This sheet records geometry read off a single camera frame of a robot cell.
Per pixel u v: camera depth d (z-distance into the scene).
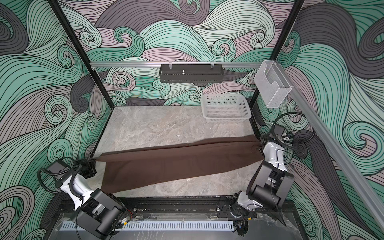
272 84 0.79
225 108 1.18
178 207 0.75
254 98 1.15
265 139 0.63
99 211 0.47
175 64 0.93
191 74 0.95
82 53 0.88
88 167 0.70
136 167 0.88
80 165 0.57
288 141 0.72
